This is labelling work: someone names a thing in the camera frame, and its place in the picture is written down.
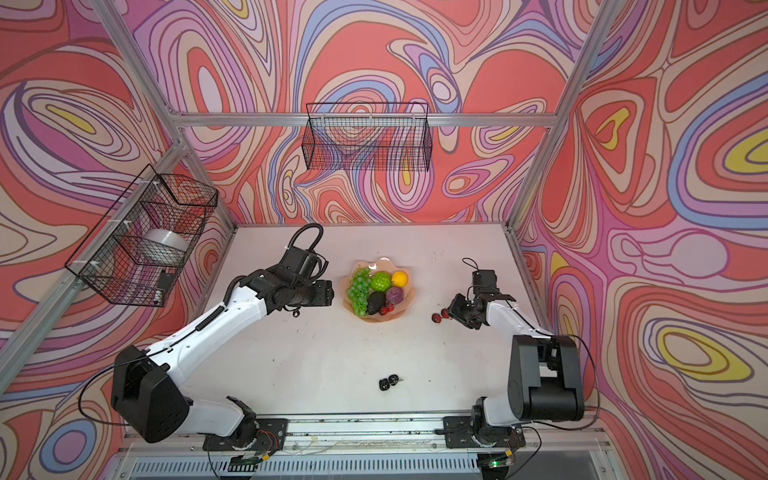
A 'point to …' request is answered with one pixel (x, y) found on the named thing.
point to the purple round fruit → (394, 295)
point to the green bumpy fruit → (380, 281)
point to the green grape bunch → (359, 290)
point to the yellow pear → (399, 278)
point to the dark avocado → (376, 301)
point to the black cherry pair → (384, 383)
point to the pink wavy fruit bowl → (379, 265)
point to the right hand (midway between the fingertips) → (453, 317)
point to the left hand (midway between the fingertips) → (328, 292)
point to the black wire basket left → (134, 253)
